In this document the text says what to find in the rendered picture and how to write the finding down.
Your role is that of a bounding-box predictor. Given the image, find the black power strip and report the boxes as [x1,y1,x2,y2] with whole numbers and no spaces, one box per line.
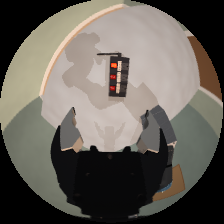
[97,53,130,97]

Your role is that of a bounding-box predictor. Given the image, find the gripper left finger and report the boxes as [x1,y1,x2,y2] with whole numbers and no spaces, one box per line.
[51,107,84,184]

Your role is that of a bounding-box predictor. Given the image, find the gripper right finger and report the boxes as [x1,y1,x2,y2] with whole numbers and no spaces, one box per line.
[136,110,168,185]

